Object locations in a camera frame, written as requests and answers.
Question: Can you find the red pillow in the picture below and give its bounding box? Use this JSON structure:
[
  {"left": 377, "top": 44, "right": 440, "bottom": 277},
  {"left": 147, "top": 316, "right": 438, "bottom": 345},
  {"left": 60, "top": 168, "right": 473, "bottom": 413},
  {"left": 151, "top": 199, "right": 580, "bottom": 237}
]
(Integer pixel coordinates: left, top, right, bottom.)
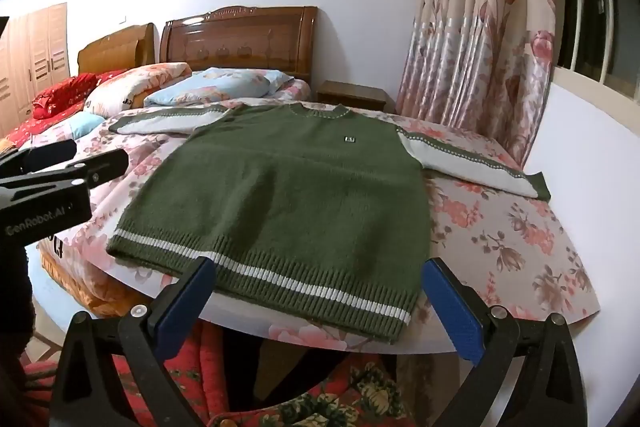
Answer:
[{"left": 0, "top": 69, "right": 126, "bottom": 148}]

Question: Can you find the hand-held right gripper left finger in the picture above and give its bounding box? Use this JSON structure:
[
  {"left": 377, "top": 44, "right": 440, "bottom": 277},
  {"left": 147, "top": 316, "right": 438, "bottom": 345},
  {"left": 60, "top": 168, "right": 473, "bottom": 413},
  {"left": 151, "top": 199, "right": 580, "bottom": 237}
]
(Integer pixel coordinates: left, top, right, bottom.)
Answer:
[{"left": 50, "top": 256, "right": 236, "bottom": 427}]

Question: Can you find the light blue floral quilt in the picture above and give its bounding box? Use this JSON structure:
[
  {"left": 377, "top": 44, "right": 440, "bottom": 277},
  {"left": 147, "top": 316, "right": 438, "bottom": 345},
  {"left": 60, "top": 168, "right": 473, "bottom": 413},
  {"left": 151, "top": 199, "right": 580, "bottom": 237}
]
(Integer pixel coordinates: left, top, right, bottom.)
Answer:
[{"left": 144, "top": 67, "right": 295, "bottom": 108}]

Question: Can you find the light blue pillow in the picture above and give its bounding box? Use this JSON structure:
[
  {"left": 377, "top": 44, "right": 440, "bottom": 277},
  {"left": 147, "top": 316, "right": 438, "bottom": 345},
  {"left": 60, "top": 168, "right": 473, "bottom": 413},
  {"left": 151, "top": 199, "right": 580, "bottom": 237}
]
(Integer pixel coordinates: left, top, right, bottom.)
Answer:
[{"left": 67, "top": 112, "right": 107, "bottom": 140}]

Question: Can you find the window grille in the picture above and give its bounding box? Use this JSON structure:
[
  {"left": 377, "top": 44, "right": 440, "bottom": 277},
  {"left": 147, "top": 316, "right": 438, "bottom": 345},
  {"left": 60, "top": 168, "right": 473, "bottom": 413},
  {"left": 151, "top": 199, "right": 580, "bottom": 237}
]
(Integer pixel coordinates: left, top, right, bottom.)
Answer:
[{"left": 550, "top": 0, "right": 640, "bottom": 100}]

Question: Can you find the pink floral sheet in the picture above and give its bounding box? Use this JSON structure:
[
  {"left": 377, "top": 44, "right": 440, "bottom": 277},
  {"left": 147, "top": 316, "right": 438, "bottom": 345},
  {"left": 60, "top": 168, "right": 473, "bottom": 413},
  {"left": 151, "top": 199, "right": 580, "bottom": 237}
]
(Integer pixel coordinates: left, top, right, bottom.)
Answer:
[{"left": 25, "top": 104, "right": 601, "bottom": 355}]

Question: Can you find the floral curtain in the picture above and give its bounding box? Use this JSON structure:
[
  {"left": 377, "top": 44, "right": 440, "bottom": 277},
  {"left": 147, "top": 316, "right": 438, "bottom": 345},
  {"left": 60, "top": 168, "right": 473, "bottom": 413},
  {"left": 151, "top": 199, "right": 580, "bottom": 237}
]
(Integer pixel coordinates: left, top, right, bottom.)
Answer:
[{"left": 395, "top": 0, "right": 558, "bottom": 168}]

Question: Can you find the wooden wardrobe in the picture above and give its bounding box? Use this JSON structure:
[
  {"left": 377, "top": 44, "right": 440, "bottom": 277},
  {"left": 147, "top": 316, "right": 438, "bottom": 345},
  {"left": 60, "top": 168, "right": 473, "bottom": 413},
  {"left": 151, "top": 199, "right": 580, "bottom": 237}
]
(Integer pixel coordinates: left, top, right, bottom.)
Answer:
[{"left": 0, "top": 3, "right": 69, "bottom": 138}]

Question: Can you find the small wooden headboard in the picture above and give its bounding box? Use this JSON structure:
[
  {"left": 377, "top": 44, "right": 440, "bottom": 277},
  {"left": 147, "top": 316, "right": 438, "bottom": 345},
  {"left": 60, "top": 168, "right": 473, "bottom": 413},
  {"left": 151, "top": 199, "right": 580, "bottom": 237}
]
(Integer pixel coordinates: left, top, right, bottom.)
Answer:
[{"left": 76, "top": 23, "right": 157, "bottom": 80}]

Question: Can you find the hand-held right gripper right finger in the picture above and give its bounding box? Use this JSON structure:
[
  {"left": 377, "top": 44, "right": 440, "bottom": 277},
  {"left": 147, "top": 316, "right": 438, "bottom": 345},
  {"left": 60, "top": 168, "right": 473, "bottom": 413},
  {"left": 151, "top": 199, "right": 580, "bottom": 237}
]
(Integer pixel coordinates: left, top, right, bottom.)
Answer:
[{"left": 421, "top": 257, "right": 588, "bottom": 427}]

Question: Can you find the red floral blanket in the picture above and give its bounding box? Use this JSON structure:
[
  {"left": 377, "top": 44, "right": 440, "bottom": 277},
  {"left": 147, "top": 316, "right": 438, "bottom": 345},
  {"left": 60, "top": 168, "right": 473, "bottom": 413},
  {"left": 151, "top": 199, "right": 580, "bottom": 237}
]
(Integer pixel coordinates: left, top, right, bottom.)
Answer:
[{"left": 25, "top": 322, "right": 416, "bottom": 427}]

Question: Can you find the wooden nightstand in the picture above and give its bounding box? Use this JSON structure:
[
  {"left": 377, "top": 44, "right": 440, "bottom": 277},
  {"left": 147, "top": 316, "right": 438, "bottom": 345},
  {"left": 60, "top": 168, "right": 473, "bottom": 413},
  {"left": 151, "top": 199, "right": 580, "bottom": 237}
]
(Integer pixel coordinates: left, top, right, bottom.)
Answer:
[{"left": 316, "top": 80, "right": 388, "bottom": 112}]

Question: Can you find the large wooden headboard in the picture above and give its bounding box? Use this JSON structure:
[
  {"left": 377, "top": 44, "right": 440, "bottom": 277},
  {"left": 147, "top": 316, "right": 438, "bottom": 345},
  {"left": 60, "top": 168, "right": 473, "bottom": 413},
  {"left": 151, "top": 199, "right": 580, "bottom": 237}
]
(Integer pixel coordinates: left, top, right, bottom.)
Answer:
[{"left": 159, "top": 6, "right": 319, "bottom": 88}]

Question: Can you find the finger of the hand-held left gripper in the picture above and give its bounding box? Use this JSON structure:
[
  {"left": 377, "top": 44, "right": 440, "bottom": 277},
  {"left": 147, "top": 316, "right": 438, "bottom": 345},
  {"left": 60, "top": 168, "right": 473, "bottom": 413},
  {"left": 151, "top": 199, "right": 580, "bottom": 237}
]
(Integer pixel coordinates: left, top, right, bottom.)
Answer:
[
  {"left": 0, "top": 139, "right": 78, "bottom": 180},
  {"left": 0, "top": 148, "right": 130, "bottom": 202}
]

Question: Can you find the green knitted sweater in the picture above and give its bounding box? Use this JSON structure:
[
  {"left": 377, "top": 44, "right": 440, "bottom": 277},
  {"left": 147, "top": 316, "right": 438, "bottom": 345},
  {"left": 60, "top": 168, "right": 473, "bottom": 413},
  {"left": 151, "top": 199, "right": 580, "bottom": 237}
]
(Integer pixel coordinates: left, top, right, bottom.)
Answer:
[{"left": 106, "top": 103, "right": 552, "bottom": 345}]

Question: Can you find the orange blanket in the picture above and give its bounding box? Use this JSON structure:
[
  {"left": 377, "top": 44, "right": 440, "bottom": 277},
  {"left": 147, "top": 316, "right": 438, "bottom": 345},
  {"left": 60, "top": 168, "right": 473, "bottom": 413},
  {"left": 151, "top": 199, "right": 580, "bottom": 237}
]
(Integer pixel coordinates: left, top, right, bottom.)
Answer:
[{"left": 37, "top": 237, "right": 166, "bottom": 318}]

